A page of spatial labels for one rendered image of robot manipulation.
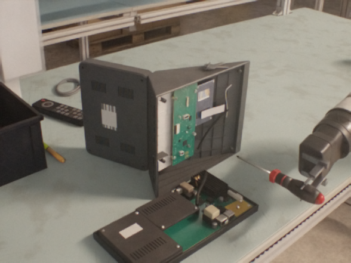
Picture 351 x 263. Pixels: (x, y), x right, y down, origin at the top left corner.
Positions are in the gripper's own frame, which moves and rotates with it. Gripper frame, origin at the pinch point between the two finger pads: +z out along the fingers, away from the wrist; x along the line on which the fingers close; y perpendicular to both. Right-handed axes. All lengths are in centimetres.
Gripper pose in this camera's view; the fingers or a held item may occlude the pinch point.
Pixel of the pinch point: (301, 194)
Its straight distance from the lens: 69.9
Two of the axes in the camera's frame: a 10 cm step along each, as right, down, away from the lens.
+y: -7.0, -3.8, 6.0
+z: -6.9, 5.5, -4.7
